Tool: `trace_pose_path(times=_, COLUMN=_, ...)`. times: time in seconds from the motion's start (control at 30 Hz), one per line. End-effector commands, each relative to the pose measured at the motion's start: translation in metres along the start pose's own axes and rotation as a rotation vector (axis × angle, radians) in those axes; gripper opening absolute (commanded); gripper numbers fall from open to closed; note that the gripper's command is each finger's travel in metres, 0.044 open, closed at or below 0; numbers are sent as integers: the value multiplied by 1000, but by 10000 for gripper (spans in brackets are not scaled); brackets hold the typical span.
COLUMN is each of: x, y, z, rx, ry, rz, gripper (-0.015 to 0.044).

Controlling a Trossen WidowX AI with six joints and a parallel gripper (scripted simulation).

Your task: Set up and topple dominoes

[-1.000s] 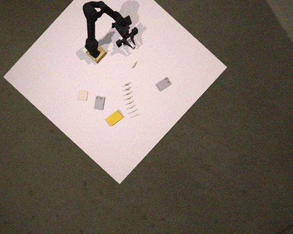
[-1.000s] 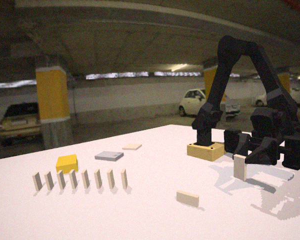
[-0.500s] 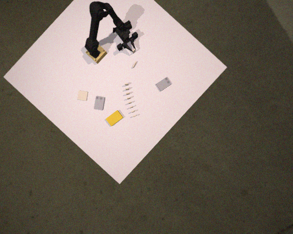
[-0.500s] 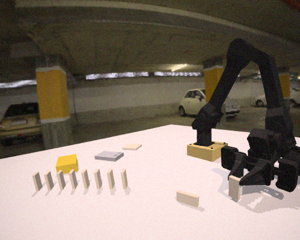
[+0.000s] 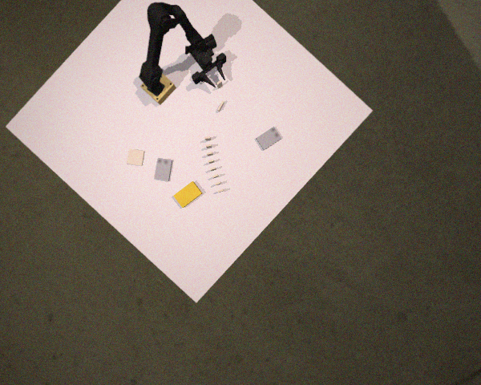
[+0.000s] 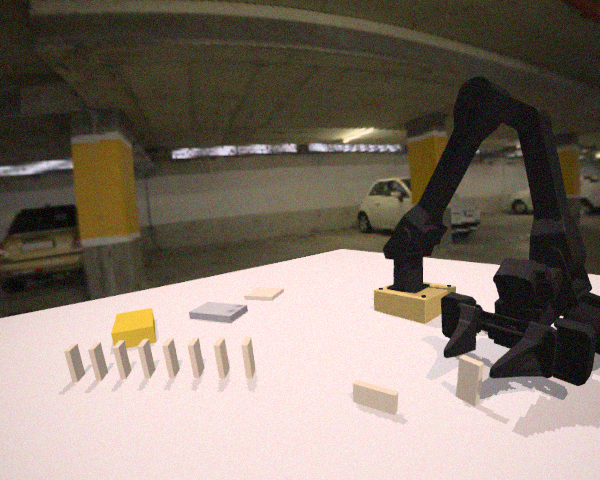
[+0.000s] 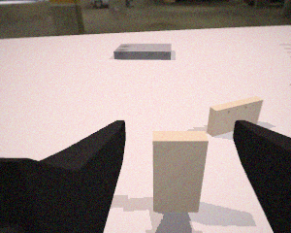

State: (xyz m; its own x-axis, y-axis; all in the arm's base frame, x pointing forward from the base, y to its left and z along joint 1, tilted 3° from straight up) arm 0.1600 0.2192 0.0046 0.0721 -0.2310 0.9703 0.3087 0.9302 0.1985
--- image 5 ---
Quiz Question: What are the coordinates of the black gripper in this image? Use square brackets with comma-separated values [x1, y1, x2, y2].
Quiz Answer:
[192, 51, 226, 87]

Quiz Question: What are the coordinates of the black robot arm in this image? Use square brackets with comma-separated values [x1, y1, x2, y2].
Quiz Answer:
[139, 2, 216, 96]

